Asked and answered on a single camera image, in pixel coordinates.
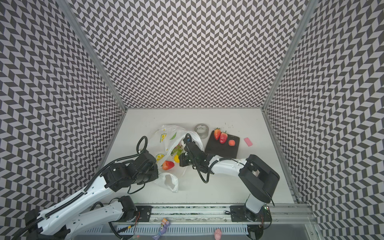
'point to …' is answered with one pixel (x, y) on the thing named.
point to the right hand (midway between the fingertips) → (179, 162)
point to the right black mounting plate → (240, 213)
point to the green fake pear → (177, 150)
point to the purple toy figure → (164, 223)
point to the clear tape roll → (202, 130)
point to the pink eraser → (248, 141)
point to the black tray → (214, 147)
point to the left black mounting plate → (145, 211)
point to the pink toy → (218, 234)
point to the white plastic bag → (166, 142)
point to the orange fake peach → (231, 142)
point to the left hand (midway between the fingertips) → (158, 174)
